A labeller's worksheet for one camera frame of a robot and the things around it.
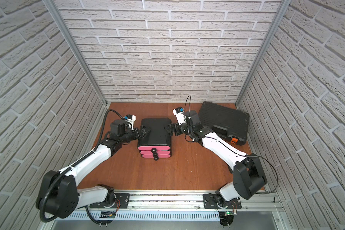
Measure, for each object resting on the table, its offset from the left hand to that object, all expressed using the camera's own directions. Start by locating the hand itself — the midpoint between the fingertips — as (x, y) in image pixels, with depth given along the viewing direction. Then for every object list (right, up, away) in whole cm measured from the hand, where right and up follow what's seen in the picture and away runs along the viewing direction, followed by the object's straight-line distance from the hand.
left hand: (148, 128), depth 83 cm
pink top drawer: (+4, -11, -6) cm, 13 cm away
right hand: (+15, +2, -1) cm, 15 cm away
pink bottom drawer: (+5, -16, -1) cm, 17 cm away
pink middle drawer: (+5, -14, -3) cm, 15 cm away
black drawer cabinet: (+6, -4, -4) cm, 8 cm away
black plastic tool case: (+54, +2, +14) cm, 56 cm away
